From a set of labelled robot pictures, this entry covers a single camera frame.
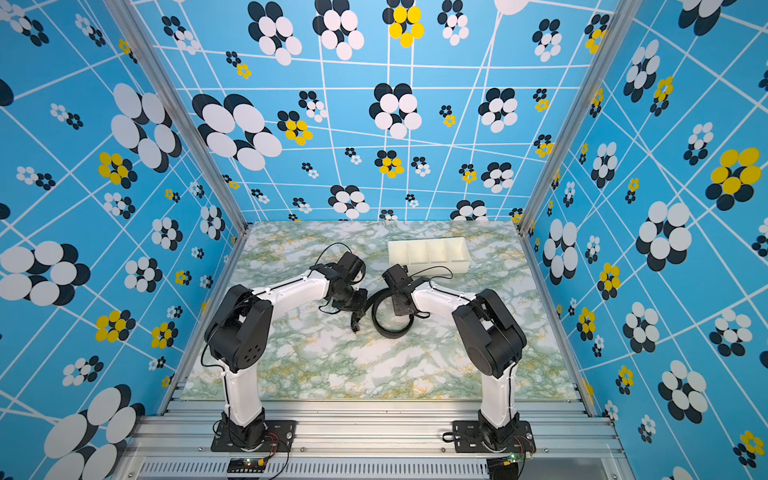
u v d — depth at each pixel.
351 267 0.78
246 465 0.72
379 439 0.75
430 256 1.07
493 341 0.49
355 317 0.93
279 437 0.73
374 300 0.96
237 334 0.50
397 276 0.78
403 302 0.70
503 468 0.70
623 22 0.68
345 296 0.80
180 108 0.85
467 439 0.72
